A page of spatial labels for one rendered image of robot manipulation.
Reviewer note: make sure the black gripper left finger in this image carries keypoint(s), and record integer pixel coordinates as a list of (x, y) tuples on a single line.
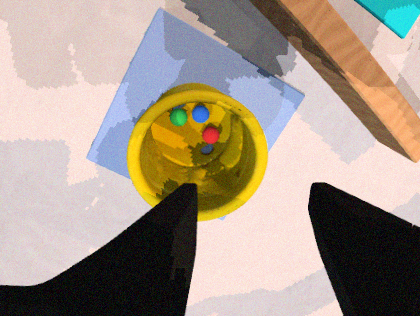
[(145, 271)]

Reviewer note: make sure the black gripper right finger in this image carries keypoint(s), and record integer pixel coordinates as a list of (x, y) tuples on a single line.
[(372, 258)]

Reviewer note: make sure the olive yellow cup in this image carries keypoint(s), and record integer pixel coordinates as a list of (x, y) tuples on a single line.
[(162, 156)]

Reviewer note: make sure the brown wooden plank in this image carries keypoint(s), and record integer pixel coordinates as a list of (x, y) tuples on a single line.
[(328, 44)]

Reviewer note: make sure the blue marble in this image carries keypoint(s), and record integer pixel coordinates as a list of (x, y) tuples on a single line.
[(200, 114)]

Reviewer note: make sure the red marble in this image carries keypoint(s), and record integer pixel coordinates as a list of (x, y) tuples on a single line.
[(210, 134)]

